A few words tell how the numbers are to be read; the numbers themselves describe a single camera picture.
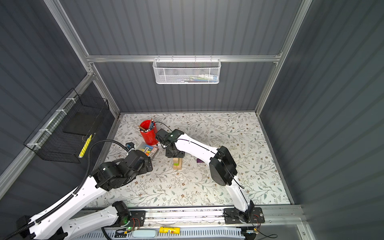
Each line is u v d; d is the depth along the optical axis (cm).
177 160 85
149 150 99
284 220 74
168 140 62
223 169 52
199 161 93
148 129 89
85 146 69
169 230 69
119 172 50
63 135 72
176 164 89
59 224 41
